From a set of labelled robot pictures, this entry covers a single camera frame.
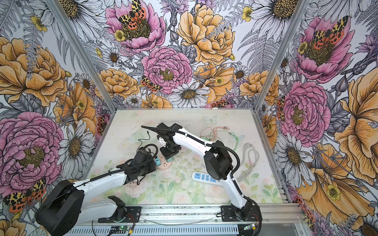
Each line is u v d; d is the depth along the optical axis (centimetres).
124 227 71
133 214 74
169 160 84
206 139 58
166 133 72
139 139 102
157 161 85
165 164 89
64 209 41
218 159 54
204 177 84
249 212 66
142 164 65
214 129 109
